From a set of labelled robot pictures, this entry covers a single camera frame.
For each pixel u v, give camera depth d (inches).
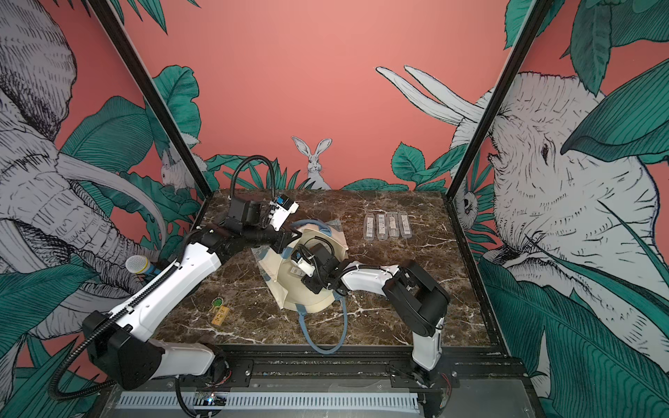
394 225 42.4
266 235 25.1
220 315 32.9
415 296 19.7
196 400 28.6
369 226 42.3
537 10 27.0
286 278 35.0
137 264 27.5
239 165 21.9
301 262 31.5
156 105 35.2
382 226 42.3
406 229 42.1
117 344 14.9
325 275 27.6
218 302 34.2
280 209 25.9
